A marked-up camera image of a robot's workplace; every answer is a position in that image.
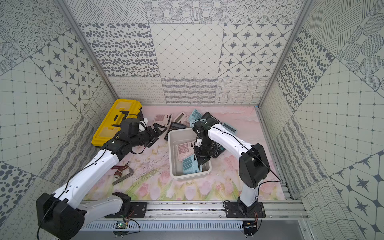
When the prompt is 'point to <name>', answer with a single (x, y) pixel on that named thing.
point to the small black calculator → (174, 125)
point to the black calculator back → (207, 115)
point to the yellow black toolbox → (111, 126)
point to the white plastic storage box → (181, 136)
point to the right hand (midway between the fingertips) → (201, 164)
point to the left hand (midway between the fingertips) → (162, 129)
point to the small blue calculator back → (195, 115)
